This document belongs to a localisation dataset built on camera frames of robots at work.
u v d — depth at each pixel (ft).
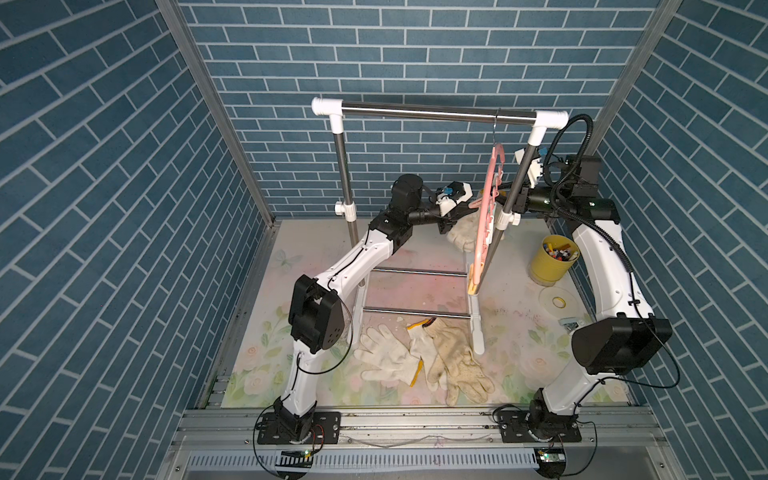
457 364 2.66
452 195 2.06
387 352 2.83
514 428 2.43
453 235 2.75
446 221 2.24
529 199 2.11
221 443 2.38
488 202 1.58
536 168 2.11
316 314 1.70
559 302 3.16
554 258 2.94
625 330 1.43
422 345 2.86
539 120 1.60
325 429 2.39
